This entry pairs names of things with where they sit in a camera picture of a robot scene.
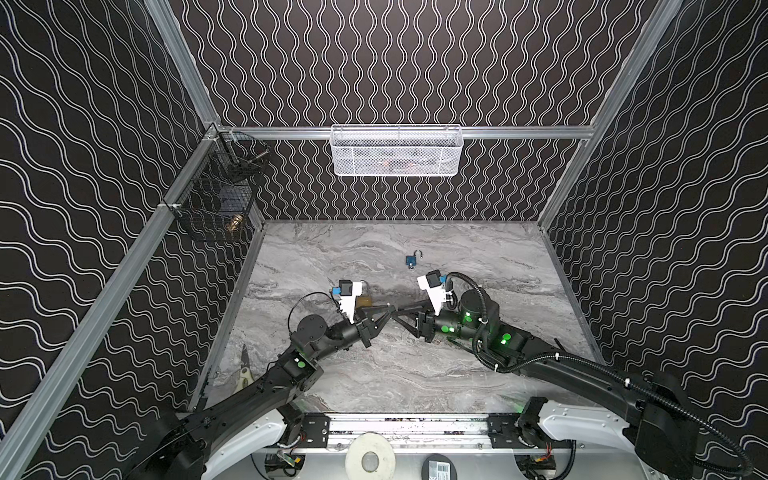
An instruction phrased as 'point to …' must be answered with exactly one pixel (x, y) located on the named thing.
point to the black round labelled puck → (438, 467)
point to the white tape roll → (370, 457)
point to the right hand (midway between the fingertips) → (396, 313)
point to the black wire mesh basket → (216, 199)
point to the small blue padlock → (411, 260)
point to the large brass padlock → (363, 301)
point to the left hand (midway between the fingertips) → (401, 314)
